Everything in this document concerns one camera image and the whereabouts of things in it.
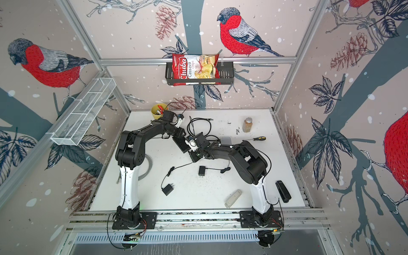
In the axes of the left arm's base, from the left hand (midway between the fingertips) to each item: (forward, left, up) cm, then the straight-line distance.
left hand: (182, 131), depth 104 cm
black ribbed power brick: (-10, -1, +4) cm, 11 cm away
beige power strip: (-42, -29, -1) cm, 51 cm away
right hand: (-17, -6, -4) cm, 19 cm away
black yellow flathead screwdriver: (-5, -50, -2) cm, 50 cm away
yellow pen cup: (+13, +18, +8) cm, 23 cm away
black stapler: (-39, -56, 0) cm, 68 cm away
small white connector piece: (+11, -33, -3) cm, 35 cm away
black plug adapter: (-26, -14, -2) cm, 29 cm away
